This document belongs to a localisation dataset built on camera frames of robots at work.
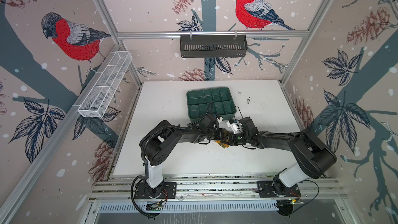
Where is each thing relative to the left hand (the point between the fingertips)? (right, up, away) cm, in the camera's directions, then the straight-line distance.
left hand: (227, 137), depth 87 cm
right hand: (-3, -3, 0) cm, 4 cm away
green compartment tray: (-17, +19, +26) cm, 37 cm away
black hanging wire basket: (-7, +58, +17) cm, 61 cm away
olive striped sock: (-2, -3, -2) cm, 4 cm away
